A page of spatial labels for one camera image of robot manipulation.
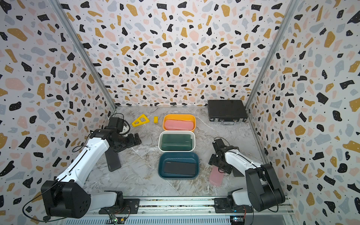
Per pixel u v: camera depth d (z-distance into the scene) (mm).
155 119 1130
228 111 1250
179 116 1112
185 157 907
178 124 1071
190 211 732
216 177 838
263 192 428
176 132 987
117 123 642
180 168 868
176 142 997
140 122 1097
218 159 794
